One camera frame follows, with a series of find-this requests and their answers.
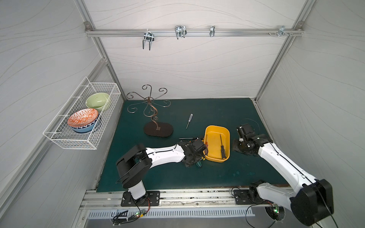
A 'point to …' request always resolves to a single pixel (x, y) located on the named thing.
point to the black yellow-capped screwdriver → (223, 154)
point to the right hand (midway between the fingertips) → (237, 146)
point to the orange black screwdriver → (189, 138)
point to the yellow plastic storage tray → (212, 139)
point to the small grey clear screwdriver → (190, 118)
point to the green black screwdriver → (198, 164)
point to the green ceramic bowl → (97, 101)
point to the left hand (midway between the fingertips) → (199, 160)
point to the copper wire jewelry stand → (154, 128)
